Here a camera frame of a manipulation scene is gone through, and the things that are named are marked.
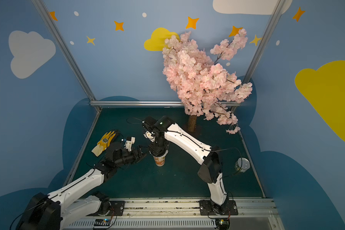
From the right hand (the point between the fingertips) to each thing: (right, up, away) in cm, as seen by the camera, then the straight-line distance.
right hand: (160, 148), depth 79 cm
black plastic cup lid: (0, 0, -12) cm, 12 cm away
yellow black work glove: (-42, -1, +19) cm, 46 cm away
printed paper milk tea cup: (-1, -9, +3) cm, 9 cm away
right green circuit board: (+33, -39, -6) cm, 51 cm away
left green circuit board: (-30, -38, -6) cm, 48 cm away
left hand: (-6, -1, 0) cm, 6 cm away
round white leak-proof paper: (+3, -3, -2) cm, 5 cm away
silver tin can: (+51, -11, +7) cm, 53 cm away
